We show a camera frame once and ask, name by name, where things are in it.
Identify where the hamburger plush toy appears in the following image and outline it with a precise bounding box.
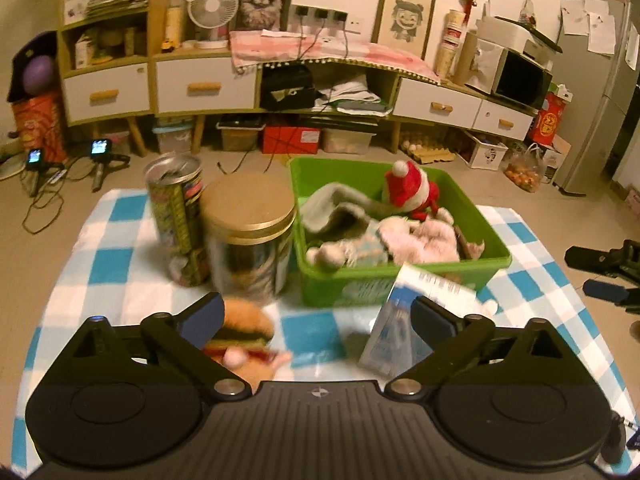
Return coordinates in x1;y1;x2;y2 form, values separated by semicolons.
203;297;292;393

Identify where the pink fluffy plush toy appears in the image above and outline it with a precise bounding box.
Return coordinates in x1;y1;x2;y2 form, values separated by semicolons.
378;217;485;266

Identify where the checkered dress rabbit doll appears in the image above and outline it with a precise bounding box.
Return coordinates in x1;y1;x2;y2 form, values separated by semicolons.
305;222;390;272

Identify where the santa claus plush toy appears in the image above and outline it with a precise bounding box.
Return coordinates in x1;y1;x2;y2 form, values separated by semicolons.
383;160;454;226

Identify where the milk carton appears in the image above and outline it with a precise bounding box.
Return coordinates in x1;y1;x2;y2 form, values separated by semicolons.
359;264;498;379

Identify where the blue white checkered cloth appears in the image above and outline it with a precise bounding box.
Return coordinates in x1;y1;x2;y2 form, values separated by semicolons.
11;190;639;474

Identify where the green plastic bin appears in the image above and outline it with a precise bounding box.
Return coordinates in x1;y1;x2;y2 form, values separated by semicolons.
288;155;514;309

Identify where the bag of oranges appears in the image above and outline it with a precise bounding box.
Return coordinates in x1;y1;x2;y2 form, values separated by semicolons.
503;143;546;193

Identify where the red gift bag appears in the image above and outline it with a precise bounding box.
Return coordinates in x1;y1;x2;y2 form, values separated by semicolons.
527;92;567;146

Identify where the gold lid glass jar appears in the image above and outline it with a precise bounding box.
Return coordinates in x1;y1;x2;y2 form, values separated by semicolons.
201;171;296;307

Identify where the white storage box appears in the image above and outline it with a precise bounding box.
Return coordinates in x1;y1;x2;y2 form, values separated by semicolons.
456;129;508;171

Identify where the tall printed tin can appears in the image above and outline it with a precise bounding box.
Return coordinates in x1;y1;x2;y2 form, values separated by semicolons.
144;153;209;287

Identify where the egg tray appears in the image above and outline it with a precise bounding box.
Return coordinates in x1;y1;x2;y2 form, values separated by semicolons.
399;132;456;165

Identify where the grey refrigerator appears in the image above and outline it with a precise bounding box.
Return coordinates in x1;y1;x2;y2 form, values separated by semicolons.
553;0;639;196

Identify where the microwave oven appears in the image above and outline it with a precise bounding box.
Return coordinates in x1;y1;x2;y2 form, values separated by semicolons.
464;39;552;108

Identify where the red box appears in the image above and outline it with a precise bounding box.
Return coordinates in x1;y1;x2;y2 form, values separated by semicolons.
262;126;320;155

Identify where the clear plastic storage box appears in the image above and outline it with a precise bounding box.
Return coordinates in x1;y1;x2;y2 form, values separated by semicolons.
321;128;376;155

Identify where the white printer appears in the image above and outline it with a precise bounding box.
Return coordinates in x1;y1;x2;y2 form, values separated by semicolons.
476;15;563;70

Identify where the wooden tv cabinet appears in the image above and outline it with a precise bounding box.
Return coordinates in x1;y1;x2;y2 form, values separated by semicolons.
153;32;535;140

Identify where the stack of folded clothes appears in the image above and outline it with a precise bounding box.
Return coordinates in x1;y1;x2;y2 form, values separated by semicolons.
311;74;392;117

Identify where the black handbag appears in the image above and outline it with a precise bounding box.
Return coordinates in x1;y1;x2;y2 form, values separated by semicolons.
259;63;317;112

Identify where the framed cartoon girl picture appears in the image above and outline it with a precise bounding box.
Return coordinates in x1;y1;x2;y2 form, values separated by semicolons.
371;0;436;60

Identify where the purple ball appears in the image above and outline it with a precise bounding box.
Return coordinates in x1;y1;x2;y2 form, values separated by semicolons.
23;55;56;96

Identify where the pink table runner cloth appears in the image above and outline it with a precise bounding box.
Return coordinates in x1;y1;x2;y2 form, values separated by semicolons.
229;30;440;84

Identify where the wooden shelf unit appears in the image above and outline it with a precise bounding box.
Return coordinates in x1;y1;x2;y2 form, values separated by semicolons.
56;0;168;156

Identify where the framed cat picture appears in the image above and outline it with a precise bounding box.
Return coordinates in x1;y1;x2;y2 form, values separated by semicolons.
233;0;292;32

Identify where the camera on small tripod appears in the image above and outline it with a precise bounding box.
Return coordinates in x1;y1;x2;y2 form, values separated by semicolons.
90;138;130;193

